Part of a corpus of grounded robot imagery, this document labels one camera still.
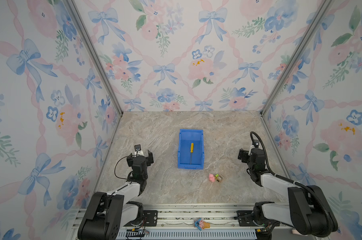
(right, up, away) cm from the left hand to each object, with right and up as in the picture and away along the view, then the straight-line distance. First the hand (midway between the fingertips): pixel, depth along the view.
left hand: (140, 150), depth 88 cm
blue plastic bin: (+28, +7, +22) cm, 36 cm away
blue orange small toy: (+34, -32, -18) cm, 50 cm away
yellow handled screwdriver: (+31, +1, +12) cm, 33 cm away
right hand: (+66, 0, +3) cm, 66 cm away
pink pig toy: (+41, -15, -4) cm, 44 cm away
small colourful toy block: (+45, -15, -4) cm, 48 cm away
